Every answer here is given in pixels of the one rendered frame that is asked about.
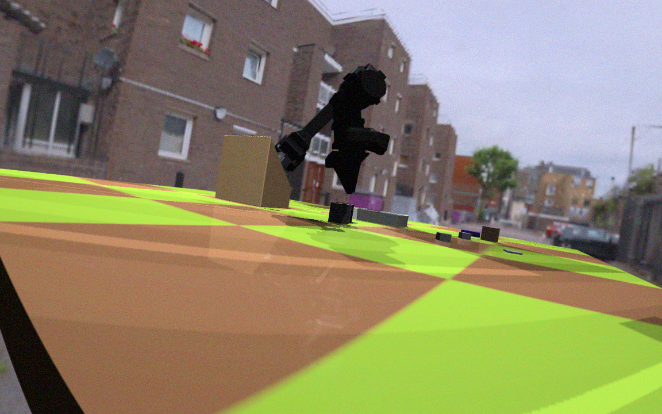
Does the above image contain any white tray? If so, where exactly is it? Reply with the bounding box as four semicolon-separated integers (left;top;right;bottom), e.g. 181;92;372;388
352;208;409;227

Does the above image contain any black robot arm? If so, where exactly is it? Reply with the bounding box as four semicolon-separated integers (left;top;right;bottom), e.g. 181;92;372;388
275;63;390;171

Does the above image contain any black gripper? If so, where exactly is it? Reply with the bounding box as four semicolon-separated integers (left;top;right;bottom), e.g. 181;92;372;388
325;112;379;194

